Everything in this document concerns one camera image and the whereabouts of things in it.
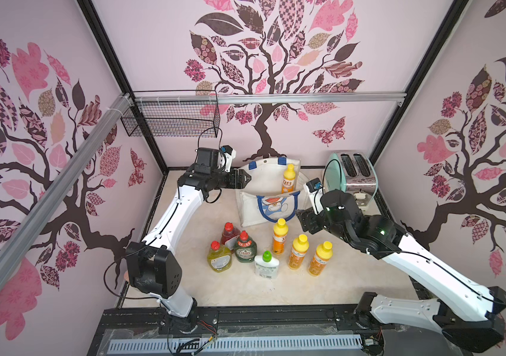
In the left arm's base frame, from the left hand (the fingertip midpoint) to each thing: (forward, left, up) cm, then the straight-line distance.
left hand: (242, 181), depth 81 cm
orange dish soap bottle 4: (-18, -14, -9) cm, 24 cm away
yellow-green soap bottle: (-24, +8, -15) cm, 29 cm away
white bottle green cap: (-27, -9, -13) cm, 31 cm away
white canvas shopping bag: (-6, -8, -5) cm, 11 cm away
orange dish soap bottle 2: (-26, -27, -7) cm, 38 cm away
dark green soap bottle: (-21, -1, -15) cm, 26 cm away
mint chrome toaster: (+12, -48, -8) cm, 50 cm away
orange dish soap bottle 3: (-24, -20, -7) cm, 32 cm away
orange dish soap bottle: (+8, -19, -6) cm, 22 cm away
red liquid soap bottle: (-16, +5, -10) cm, 20 cm away
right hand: (-15, -21, +5) cm, 26 cm away
